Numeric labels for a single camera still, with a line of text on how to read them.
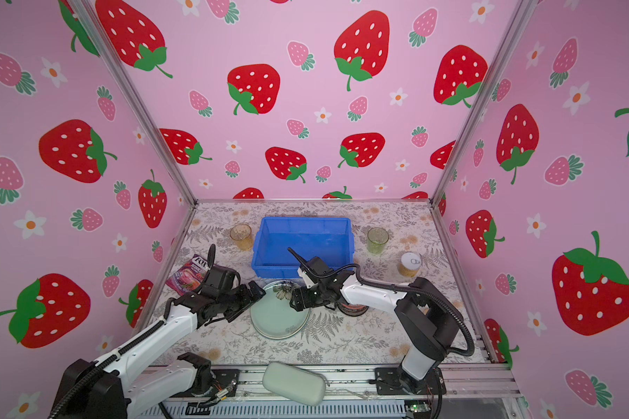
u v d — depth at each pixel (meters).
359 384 0.75
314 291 0.74
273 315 0.84
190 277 0.95
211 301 0.61
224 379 0.75
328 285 0.66
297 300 0.76
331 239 1.08
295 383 0.73
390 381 0.73
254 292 0.78
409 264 0.94
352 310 0.78
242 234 1.05
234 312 0.73
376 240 1.04
